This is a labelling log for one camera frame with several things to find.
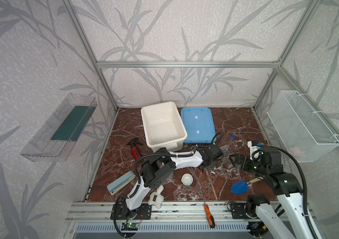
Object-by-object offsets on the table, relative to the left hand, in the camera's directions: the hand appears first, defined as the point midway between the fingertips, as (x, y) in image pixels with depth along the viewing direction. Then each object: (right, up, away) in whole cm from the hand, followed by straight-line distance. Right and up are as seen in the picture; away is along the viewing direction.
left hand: (211, 160), depth 90 cm
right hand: (+9, +7, -15) cm, 19 cm away
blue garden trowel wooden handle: (+14, -13, -8) cm, 21 cm away
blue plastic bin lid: (-6, +21, +19) cm, 29 cm away
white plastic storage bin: (-32, +20, +18) cm, 41 cm away
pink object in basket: (+37, +9, -18) cm, 42 cm away
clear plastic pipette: (-8, -15, -10) cm, 19 cm away
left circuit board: (-44, -27, -20) cm, 55 cm away
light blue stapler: (-52, -9, -12) cm, 54 cm away
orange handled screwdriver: (-5, -22, -20) cm, 30 cm away
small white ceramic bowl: (-16, -9, -6) cm, 19 cm away
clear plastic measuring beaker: (-25, -9, -6) cm, 27 cm away
